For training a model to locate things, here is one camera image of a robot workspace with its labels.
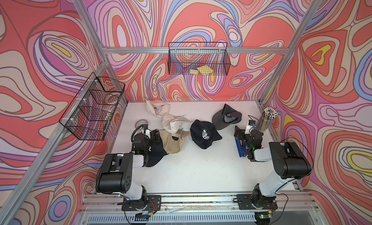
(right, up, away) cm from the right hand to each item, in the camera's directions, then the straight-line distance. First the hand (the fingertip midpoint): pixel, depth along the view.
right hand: (242, 129), depth 96 cm
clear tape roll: (-72, +4, +8) cm, 72 cm away
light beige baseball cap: (-45, +4, -5) cm, 46 cm away
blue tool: (-3, -11, -5) cm, 12 cm away
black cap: (-26, -3, +3) cm, 26 cm away
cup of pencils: (+13, +10, -8) cm, 18 cm away
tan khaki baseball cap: (-47, -8, -4) cm, 48 cm away
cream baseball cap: (-62, +15, +18) cm, 66 cm away
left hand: (-60, -2, -3) cm, 60 cm away
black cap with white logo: (-56, -13, -10) cm, 58 cm away
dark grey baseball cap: (-8, +8, +12) cm, 17 cm away
